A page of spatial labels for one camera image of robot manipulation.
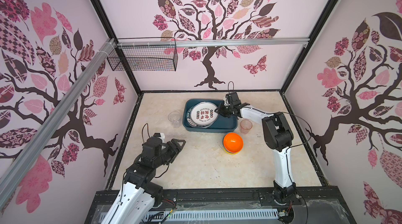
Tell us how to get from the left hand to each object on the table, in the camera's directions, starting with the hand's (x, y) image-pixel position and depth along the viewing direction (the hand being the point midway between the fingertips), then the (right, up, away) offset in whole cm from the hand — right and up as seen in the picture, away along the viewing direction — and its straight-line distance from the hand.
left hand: (184, 148), depth 74 cm
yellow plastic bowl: (+24, -5, +9) cm, 26 cm away
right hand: (+17, +19, +27) cm, 37 cm away
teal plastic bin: (+21, +8, +24) cm, 33 cm away
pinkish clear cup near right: (+36, +8, +23) cm, 43 cm away
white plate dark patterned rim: (+4, +8, +24) cm, 25 cm away
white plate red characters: (+9, +15, +29) cm, 35 cm away
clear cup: (-10, +12, +28) cm, 32 cm away
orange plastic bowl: (+26, 0, +12) cm, 28 cm away
